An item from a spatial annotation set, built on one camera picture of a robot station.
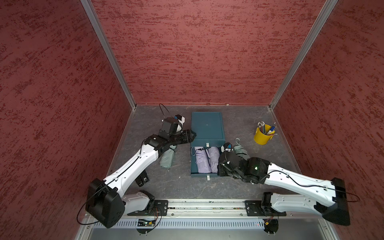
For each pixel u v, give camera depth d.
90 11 0.72
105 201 0.38
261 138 0.97
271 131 0.92
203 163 0.78
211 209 0.76
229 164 0.52
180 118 0.73
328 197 0.40
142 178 0.81
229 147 0.67
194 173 0.78
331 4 0.71
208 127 0.82
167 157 0.90
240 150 0.92
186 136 0.68
